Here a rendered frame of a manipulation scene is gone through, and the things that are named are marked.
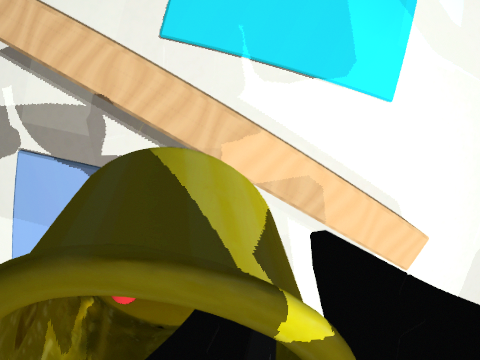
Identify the red marble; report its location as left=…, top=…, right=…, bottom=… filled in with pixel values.
left=111, top=296, right=136, bottom=304

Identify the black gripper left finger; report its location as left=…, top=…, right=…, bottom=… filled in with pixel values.
left=145, top=308, right=276, bottom=360

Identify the light wooden plank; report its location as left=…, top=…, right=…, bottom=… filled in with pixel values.
left=0, top=0, right=429, bottom=271

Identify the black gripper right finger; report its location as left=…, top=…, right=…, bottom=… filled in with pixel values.
left=311, top=229, right=480, bottom=360

